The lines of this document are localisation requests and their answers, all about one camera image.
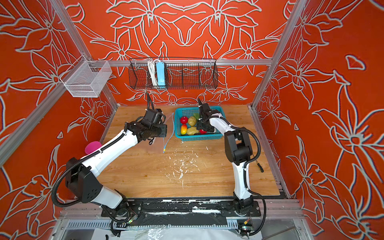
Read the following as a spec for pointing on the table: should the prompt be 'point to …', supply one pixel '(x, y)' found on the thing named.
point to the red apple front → (202, 132)
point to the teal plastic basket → (179, 113)
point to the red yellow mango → (184, 128)
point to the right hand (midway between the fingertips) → (201, 126)
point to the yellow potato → (191, 130)
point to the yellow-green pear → (192, 121)
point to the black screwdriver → (260, 167)
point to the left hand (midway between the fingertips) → (164, 128)
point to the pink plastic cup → (92, 146)
